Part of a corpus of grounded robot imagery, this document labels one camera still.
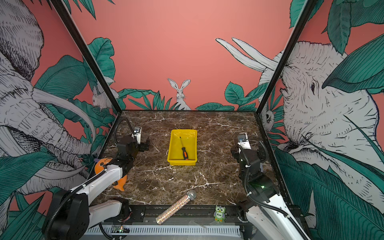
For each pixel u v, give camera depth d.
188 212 0.75
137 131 0.73
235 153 0.63
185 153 0.93
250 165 0.48
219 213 0.73
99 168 0.80
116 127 1.11
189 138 1.05
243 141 0.57
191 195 0.76
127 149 0.65
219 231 0.70
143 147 0.78
